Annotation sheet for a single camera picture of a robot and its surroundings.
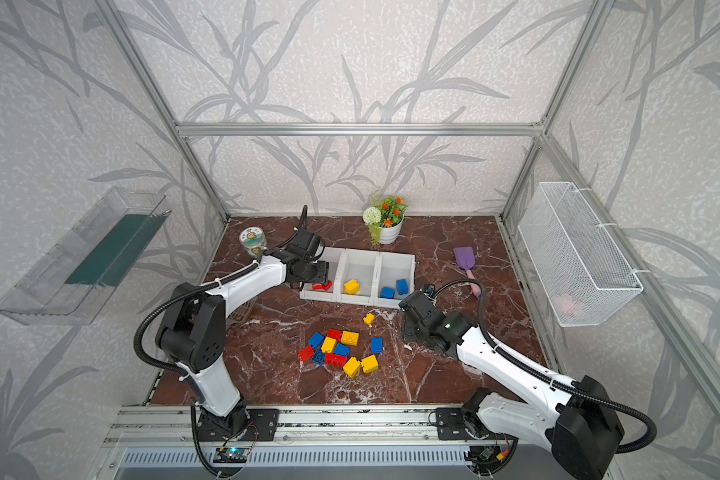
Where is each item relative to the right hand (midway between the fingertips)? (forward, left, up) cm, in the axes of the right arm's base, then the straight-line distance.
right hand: (411, 317), depth 83 cm
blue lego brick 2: (+12, +7, -8) cm, 16 cm away
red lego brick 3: (-7, +30, -9) cm, 33 cm away
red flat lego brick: (-9, +21, -7) cm, 24 cm away
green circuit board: (-31, +45, -10) cm, 55 cm away
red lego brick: (+13, +29, -6) cm, 33 cm away
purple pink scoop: (+26, -22, -9) cm, 35 cm away
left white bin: (+12, +25, -7) cm, 29 cm away
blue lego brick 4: (-6, +20, -9) cm, 23 cm away
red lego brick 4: (-1, +23, -9) cm, 25 cm away
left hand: (+18, +27, 0) cm, 32 cm away
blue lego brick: (+14, +2, -8) cm, 16 cm away
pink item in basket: (-2, -37, +11) cm, 39 cm away
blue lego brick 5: (-3, +28, -8) cm, 29 cm away
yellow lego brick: (+14, +18, -8) cm, 24 cm away
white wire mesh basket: (-2, -34, +25) cm, 42 cm away
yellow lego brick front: (-11, +17, -7) cm, 21 cm away
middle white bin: (+18, +17, -7) cm, 25 cm away
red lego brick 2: (+14, +26, -6) cm, 30 cm away
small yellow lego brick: (+3, +12, -8) cm, 15 cm away
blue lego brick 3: (-4, +10, -9) cm, 14 cm away
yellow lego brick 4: (-5, +24, -7) cm, 25 cm away
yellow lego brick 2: (-10, +12, -8) cm, 18 cm away
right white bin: (+18, +4, -8) cm, 20 cm away
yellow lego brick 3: (-2, +18, -9) cm, 20 cm away
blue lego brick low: (-8, +26, -8) cm, 29 cm away
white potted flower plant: (+34, +7, +3) cm, 35 cm away
